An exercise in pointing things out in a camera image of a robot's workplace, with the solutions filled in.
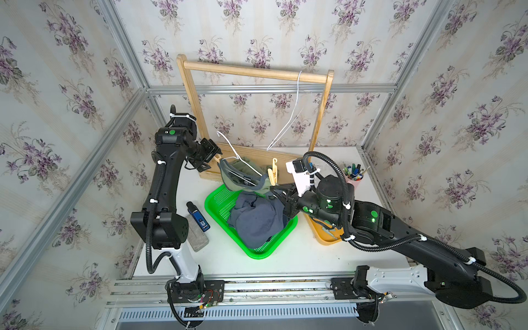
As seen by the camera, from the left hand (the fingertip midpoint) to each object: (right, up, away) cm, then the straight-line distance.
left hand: (218, 156), depth 79 cm
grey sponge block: (-10, -33, +5) cm, 35 cm away
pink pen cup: (+63, -12, +19) cm, 67 cm away
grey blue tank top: (+16, -24, +2) cm, 29 cm away
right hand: (+21, -10, -22) cm, 32 cm away
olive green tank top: (+10, -7, -5) cm, 13 cm away
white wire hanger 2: (+7, 0, +22) cm, 24 cm away
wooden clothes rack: (+12, +4, +38) cm, 40 cm away
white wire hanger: (+26, +11, +44) cm, 52 cm away
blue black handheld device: (-9, -28, +8) cm, 30 cm away
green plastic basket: (-3, -21, +14) cm, 26 cm away
